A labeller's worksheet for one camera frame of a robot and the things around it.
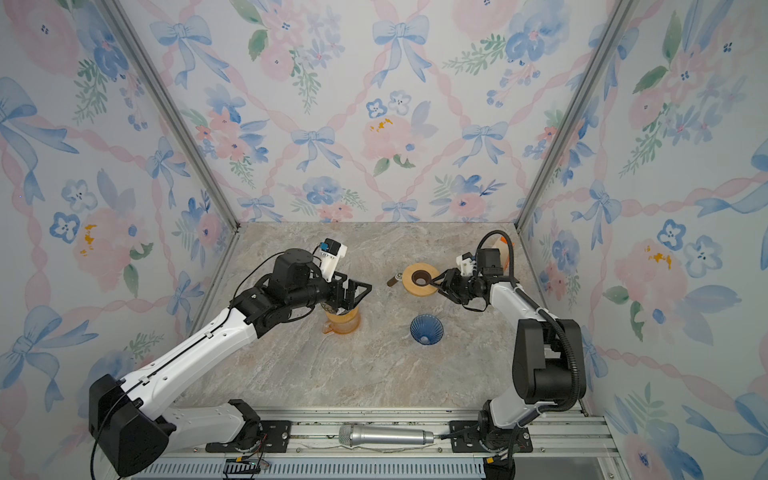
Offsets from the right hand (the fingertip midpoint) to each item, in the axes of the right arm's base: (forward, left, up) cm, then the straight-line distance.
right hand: (434, 283), depth 90 cm
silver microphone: (-39, +21, -7) cm, 45 cm away
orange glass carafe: (-12, +27, -4) cm, 30 cm away
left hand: (-10, +21, +15) cm, 27 cm away
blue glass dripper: (-10, +2, -10) cm, 14 cm away
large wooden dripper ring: (-2, +6, +1) cm, 7 cm away
